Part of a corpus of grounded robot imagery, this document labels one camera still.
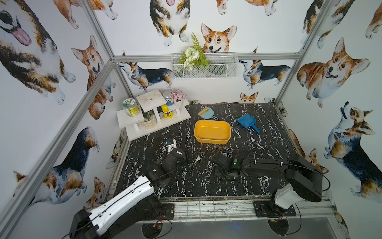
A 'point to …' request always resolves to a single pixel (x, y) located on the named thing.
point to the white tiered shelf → (155, 113)
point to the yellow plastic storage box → (212, 132)
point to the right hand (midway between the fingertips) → (217, 167)
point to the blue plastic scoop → (247, 121)
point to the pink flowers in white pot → (176, 96)
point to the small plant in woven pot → (149, 121)
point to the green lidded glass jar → (131, 106)
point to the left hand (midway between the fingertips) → (184, 150)
